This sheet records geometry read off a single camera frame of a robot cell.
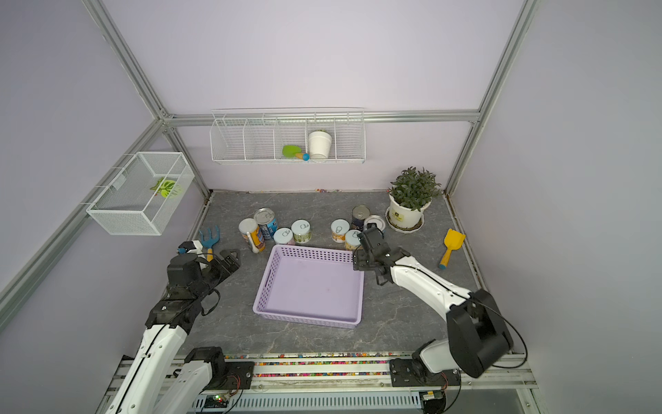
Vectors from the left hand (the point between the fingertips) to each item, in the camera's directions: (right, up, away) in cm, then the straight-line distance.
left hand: (232, 259), depth 78 cm
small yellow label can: (+38, +3, +21) cm, 43 cm away
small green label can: (+18, +7, +22) cm, 29 cm away
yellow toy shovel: (+79, +3, +26) cm, 83 cm away
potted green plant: (+60, +22, +17) cm, 66 cm away
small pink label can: (+11, +5, +21) cm, 24 cm away
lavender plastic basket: (+23, -12, +13) cm, 29 cm away
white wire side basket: (-30, +20, +5) cm, 36 cm away
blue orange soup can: (+47, +12, +18) cm, 52 cm away
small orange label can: (+33, +9, +23) cm, 41 cm away
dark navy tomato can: (+41, +14, +21) cm, 48 cm away
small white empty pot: (+26, +40, +14) cm, 49 cm away
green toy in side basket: (-23, +22, +2) cm, 32 cm away
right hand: (+43, 0, +11) cm, 44 cm away
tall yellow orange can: (+2, +6, +14) cm, 15 cm away
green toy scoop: (+14, +38, +21) cm, 46 cm away
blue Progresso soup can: (+4, +13, +21) cm, 25 cm away
